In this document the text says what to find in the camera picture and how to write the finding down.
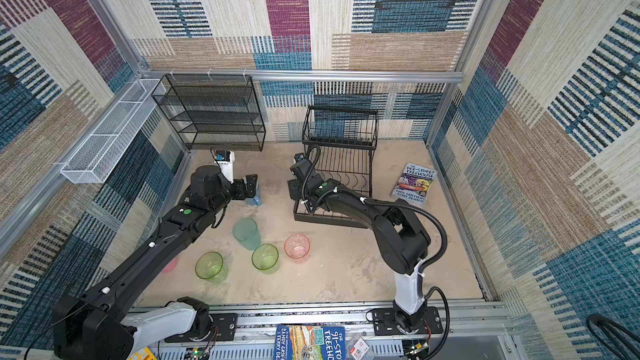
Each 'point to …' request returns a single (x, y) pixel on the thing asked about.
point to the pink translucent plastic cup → (297, 247)
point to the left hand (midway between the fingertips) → (244, 175)
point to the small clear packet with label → (359, 349)
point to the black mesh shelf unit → (213, 112)
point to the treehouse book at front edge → (310, 342)
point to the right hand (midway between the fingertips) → (302, 185)
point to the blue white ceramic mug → (255, 201)
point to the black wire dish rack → (343, 139)
